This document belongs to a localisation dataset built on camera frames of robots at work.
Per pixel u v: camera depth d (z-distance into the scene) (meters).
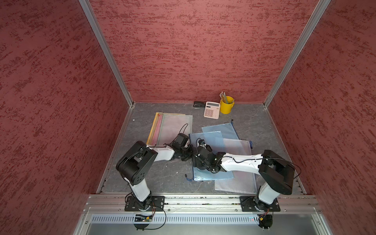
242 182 0.82
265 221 0.75
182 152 0.79
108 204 0.76
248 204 0.74
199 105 1.18
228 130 1.04
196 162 0.79
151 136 1.00
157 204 0.74
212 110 1.14
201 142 0.79
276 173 0.45
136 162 0.49
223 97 1.05
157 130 1.03
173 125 1.07
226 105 1.09
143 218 0.72
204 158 0.66
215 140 1.00
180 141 0.76
